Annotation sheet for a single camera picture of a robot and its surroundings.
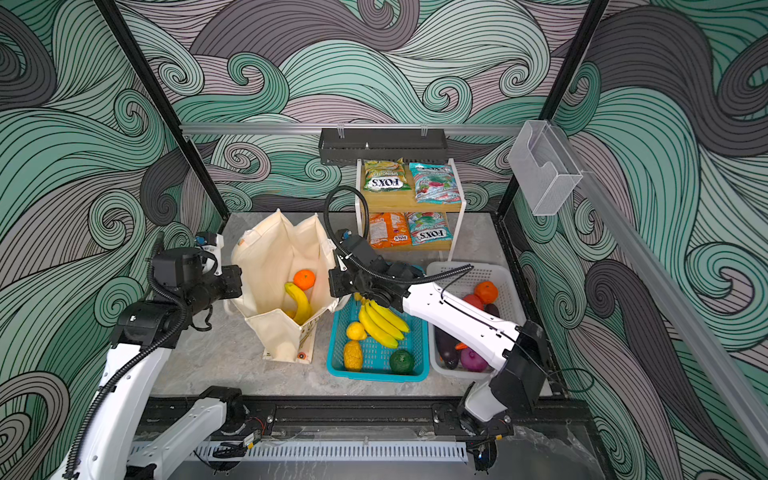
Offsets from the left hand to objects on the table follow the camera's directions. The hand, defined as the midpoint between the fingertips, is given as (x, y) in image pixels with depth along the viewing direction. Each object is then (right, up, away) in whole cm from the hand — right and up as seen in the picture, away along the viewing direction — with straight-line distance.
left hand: (239, 267), depth 69 cm
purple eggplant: (+52, -23, +10) cm, 58 cm away
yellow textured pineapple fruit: (+26, -25, +10) cm, 38 cm away
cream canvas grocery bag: (+3, +2, +12) cm, 13 cm away
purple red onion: (+58, -26, +8) cm, 64 cm away
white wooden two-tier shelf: (+43, +16, +9) cm, 47 cm away
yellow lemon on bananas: (+27, -20, +14) cm, 36 cm away
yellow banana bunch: (+34, -19, +18) cm, 43 cm away
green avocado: (+39, -26, +8) cm, 48 cm away
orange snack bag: (+37, +10, +22) cm, 44 cm away
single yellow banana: (+11, -12, +14) cm, 22 cm away
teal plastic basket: (+33, -27, +15) cm, 45 cm away
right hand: (+21, -3, +3) cm, 22 cm away
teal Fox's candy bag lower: (+49, +10, +23) cm, 55 cm away
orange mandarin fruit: (+10, -6, +21) cm, 24 cm away
